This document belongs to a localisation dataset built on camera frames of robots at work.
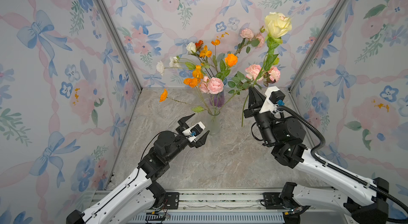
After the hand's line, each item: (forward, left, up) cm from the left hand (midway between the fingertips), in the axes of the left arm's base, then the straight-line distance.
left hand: (199, 120), depth 68 cm
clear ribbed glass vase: (+12, -8, -20) cm, 25 cm away
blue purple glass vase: (+32, -10, -23) cm, 41 cm away
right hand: (+3, -19, +17) cm, 26 cm away
